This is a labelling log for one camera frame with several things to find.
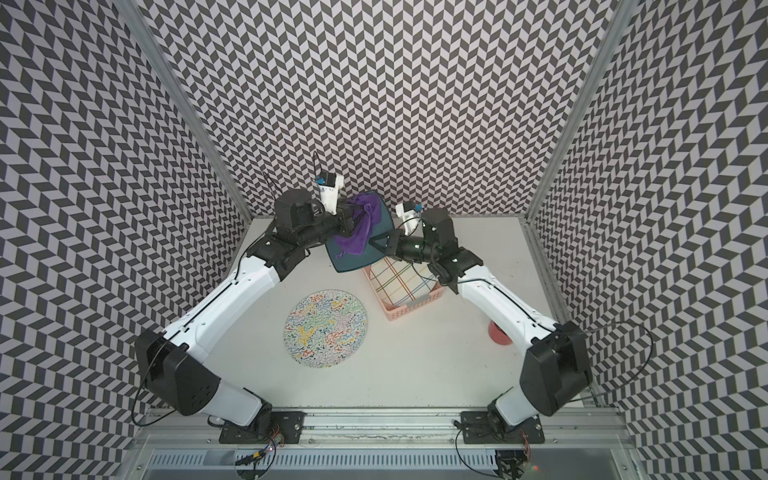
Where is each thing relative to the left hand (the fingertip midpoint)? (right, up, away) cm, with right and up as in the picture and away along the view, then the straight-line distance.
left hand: (363, 210), depth 73 cm
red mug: (+37, -35, +11) cm, 52 cm away
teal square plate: (-4, -13, -1) cm, 14 cm away
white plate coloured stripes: (+9, -21, +25) cm, 34 cm away
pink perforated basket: (+8, -28, +9) cm, 30 cm away
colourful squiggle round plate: (-14, -35, +17) cm, 41 cm away
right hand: (+2, -9, -1) cm, 9 cm away
